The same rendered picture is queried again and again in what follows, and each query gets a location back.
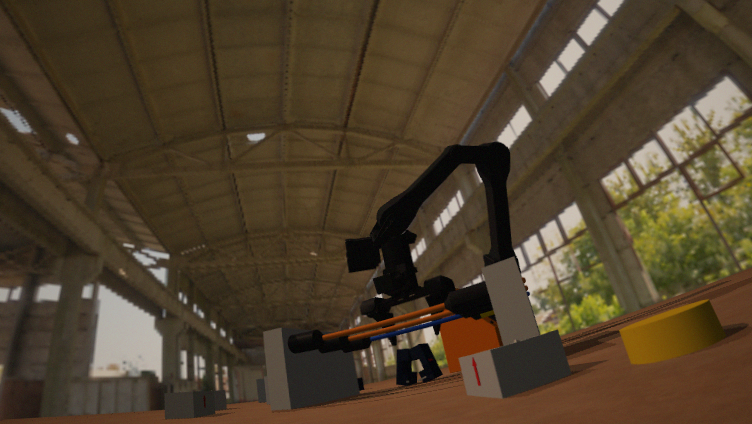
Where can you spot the yellow short cylinder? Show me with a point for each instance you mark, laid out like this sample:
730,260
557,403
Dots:
673,333

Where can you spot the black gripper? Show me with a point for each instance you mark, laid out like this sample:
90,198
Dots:
437,289

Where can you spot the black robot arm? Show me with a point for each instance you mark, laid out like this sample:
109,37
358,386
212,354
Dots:
492,161

